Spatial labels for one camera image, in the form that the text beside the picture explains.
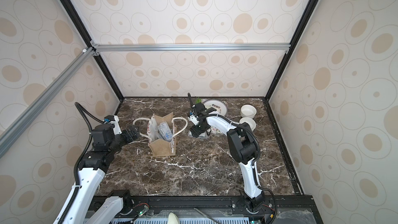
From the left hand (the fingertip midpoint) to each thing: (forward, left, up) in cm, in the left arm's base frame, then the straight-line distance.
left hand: (137, 127), depth 75 cm
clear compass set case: (+6, -11, -13) cm, 18 cm away
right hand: (+12, -33, -20) cm, 40 cm away
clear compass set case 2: (+8, -33, -21) cm, 39 cm away
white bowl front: (+17, -62, -17) cm, 67 cm away
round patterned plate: (+33, -46, -21) cm, 60 cm away
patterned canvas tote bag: (-3, -8, -14) cm, 16 cm away
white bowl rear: (+29, -64, -21) cm, 74 cm away
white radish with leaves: (+37, -29, -19) cm, 51 cm away
